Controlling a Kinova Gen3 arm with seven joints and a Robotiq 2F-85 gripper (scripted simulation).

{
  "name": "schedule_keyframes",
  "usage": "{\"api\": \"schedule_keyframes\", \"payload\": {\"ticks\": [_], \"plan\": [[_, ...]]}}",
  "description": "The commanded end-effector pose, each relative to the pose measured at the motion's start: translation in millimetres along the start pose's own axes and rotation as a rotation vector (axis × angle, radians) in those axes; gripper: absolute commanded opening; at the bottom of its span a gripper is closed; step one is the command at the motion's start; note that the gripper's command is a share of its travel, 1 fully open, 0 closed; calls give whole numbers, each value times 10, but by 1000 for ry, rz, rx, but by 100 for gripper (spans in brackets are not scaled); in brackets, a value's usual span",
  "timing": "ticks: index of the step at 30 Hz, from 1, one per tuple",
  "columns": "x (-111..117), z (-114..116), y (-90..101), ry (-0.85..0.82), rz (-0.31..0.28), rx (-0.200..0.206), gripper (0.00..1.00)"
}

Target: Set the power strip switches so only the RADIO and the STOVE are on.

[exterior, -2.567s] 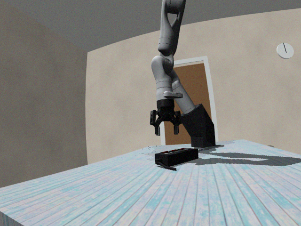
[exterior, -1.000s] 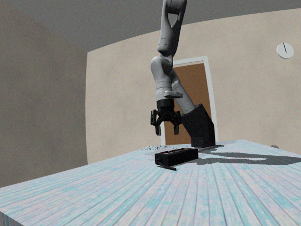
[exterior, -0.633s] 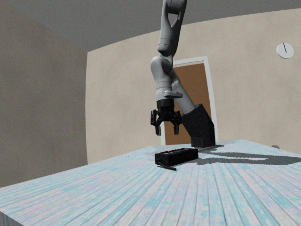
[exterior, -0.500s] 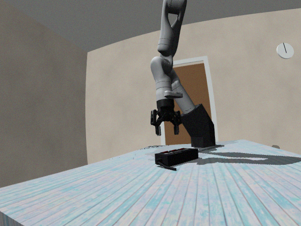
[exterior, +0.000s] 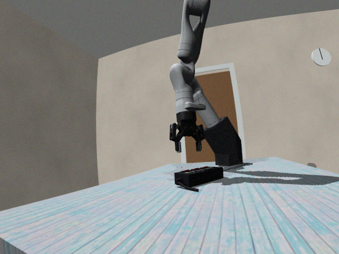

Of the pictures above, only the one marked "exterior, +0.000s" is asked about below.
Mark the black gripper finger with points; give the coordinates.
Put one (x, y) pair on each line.
(197, 136)
(177, 138)

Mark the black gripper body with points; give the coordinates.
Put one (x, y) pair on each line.
(186, 118)

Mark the black power strip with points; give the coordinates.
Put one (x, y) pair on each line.
(198, 176)

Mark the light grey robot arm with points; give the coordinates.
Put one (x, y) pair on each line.
(188, 92)

